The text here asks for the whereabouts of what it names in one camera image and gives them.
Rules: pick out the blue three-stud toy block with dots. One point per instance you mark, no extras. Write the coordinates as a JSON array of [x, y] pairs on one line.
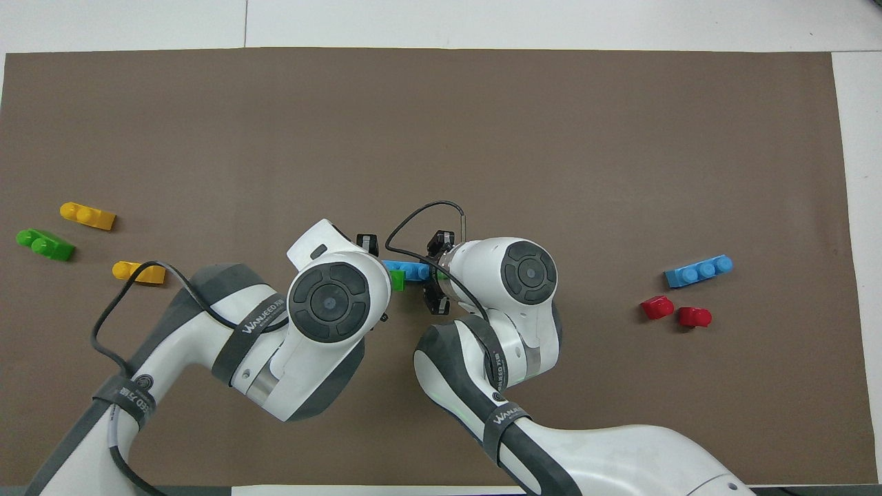
[[696, 272], [413, 271]]

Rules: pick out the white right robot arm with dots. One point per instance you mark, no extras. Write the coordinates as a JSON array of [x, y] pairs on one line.
[[482, 269]]

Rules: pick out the red single-stud toy block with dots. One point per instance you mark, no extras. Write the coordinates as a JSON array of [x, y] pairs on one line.
[[657, 308], [694, 317]]

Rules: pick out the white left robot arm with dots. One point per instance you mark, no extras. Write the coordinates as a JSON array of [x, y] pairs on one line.
[[331, 301]]

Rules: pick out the brown table mat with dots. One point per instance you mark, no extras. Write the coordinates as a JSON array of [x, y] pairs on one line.
[[482, 138]]

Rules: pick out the green two-stud toy block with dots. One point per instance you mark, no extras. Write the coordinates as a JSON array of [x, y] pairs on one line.
[[48, 246], [397, 280]]

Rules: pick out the yellow two-stud toy block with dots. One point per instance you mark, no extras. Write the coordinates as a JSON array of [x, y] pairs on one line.
[[141, 274], [93, 218]]

